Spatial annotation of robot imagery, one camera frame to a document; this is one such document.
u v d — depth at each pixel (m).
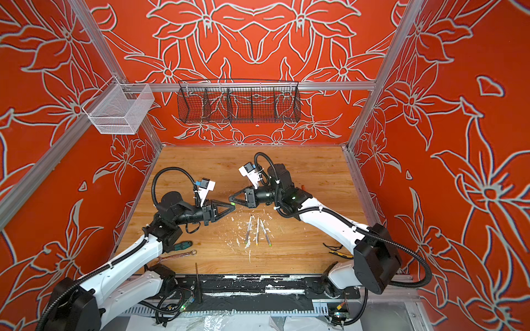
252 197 0.62
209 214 0.62
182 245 0.80
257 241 0.83
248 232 0.87
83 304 0.39
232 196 0.67
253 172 0.66
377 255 0.41
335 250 0.81
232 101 1.00
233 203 0.67
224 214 0.67
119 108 0.92
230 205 0.67
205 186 0.64
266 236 0.85
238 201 0.67
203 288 0.74
